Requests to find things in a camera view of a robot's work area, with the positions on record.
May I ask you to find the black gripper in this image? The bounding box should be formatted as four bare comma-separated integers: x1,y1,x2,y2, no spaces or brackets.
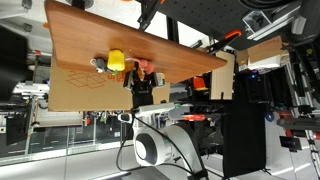
123,68,159,109

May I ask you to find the pink toy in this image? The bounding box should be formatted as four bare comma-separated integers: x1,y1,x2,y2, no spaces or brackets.
137,58,156,75

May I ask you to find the yellow pepper toy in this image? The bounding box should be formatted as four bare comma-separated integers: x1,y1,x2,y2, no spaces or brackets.
106,49,126,72

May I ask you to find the grey toy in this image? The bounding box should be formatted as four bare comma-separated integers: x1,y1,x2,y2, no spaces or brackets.
90,57,109,74

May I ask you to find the green yellow tin can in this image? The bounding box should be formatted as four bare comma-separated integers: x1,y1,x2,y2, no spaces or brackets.
154,72,167,88

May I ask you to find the notched cardboard panel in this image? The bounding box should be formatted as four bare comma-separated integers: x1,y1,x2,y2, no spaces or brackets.
209,50,236,101

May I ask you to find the brown cardboard box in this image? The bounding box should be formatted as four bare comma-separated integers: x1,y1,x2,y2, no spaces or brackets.
245,35,285,70

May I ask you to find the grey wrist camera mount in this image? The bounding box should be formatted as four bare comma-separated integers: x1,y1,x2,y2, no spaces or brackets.
117,102,177,124

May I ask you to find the black clamp orange handle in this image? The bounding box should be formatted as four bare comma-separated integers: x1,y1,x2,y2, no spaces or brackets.
137,0,167,32
205,29,243,55

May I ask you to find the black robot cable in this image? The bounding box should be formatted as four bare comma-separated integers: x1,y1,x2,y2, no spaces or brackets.
115,114,198,176

